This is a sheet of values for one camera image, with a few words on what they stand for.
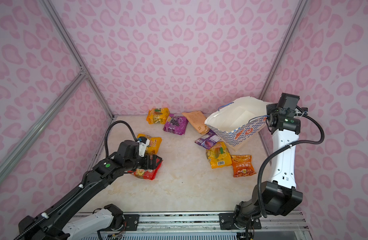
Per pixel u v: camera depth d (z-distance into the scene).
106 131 1.14
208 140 0.98
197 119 1.12
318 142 0.52
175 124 1.07
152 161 0.67
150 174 0.85
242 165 0.88
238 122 0.98
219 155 0.92
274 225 0.72
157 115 1.14
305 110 0.60
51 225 0.39
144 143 0.68
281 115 0.52
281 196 0.44
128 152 0.57
